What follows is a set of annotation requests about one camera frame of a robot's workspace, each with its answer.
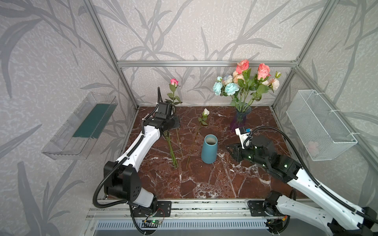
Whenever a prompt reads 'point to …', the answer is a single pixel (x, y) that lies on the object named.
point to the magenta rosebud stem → (176, 100)
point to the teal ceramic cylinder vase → (209, 152)
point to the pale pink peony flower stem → (273, 83)
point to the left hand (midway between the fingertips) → (179, 115)
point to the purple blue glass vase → (242, 109)
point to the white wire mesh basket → (323, 136)
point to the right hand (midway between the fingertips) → (227, 141)
